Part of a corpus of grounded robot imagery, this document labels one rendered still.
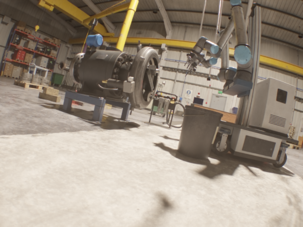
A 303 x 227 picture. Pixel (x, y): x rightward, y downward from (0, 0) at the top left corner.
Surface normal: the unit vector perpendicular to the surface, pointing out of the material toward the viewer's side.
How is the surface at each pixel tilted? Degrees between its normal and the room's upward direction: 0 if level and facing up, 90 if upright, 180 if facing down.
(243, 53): 95
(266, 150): 90
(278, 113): 90
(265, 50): 90
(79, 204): 0
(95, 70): 98
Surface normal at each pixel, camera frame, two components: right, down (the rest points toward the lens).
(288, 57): -0.37, -0.04
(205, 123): -0.08, 0.08
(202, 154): 0.22, 0.15
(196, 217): 0.23, -0.97
